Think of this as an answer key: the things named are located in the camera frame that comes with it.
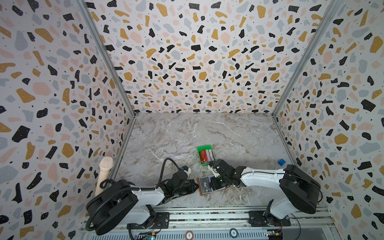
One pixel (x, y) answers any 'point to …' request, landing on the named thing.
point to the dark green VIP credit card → (205, 184)
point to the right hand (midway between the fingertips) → (208, 184)
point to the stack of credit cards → (206, 156)
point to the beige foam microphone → (106, 164)
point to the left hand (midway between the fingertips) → (203, 185)
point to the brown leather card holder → (200, 189)
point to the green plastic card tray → (205, 147)
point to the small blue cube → (281, 162)
